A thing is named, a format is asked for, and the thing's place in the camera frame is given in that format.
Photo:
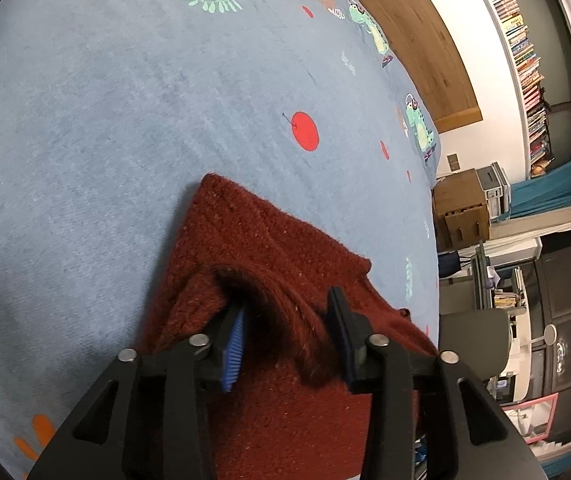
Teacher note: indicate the wooden headboard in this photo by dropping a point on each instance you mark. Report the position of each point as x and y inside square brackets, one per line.
[415, 30]

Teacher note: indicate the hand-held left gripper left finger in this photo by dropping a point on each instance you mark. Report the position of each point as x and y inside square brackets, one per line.
[233, 355]

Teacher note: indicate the teal curtain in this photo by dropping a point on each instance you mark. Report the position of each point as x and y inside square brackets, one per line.
[545, 190]

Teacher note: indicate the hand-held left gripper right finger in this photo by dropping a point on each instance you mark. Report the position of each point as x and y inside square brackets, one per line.
[351, 365]

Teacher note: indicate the pink frame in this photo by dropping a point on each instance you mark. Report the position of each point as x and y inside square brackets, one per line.
[530, 417]

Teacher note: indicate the wall socket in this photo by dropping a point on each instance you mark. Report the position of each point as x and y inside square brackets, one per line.
[453, 162]

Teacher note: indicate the dark red knitted sweater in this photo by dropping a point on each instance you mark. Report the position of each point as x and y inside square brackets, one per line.
[275, 250]

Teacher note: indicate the dark hanging bag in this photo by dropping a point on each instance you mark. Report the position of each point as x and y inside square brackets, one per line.
[453, 265]

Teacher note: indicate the brown cardboard box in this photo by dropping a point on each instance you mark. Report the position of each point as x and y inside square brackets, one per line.
[460, 210]

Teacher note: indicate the grey chair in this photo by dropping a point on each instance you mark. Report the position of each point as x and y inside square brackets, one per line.
[473, 342]

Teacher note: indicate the white desk lamp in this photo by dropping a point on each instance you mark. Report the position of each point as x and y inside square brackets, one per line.
[548, 334]

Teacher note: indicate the blue printed bedspread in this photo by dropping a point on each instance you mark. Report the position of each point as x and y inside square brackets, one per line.
[115, 110]

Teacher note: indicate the row of books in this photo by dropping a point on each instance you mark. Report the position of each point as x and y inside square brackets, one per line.
[520, 50]

